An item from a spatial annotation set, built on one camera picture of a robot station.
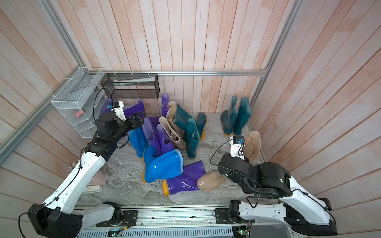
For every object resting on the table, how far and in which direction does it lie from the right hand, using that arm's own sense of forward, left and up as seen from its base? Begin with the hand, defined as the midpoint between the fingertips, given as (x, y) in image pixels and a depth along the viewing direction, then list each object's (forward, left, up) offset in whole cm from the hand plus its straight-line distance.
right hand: (220, 156), depth 60 cm
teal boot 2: (+32, -18, -9) cm, 38 cm away
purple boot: (+34, +66, -6) cm, 74 cm away
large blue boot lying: (+3, +25, -15) cm, 29 cm away
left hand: (+21, +38, +3) cm, 43 cm away
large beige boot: (-3, +3, -19) cm, 20 cm away
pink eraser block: (+27, +77, -2) cm, 81 cm away
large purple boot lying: (-1, +15, -29) cm, 33 cm away
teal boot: (+33, +20, -13) cm, 40 cm away
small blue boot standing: (+16, +42, -12) cm, 47 cm away
